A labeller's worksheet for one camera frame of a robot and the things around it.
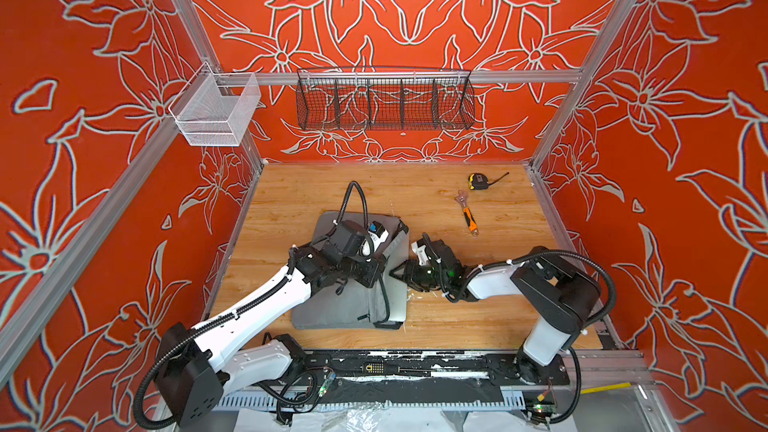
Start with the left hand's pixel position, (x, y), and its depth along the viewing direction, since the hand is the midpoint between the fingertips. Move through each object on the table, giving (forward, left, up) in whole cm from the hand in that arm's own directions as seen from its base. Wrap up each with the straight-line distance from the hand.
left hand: (385, 265), depth 76 cm
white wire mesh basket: (+42, +57, +17) cm, 73 cm away
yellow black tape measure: (+43, -33, -11) cm, 55 cm away
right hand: (+3, -1, -11) cm, 12 cm away
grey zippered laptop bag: (-8, +8, -6) cm, 13 cm away
